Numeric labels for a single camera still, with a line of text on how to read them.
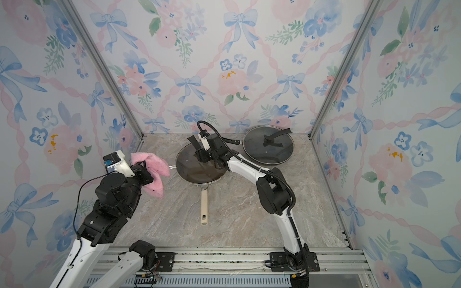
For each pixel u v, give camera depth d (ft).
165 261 2.44
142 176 1.85
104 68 2.83
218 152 2.41
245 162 2.09
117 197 1.50
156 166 2.20
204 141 2.74
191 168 3.49
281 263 2.40
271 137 3.31
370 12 2.28
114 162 1.68
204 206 2.56
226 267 2.41
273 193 1.81
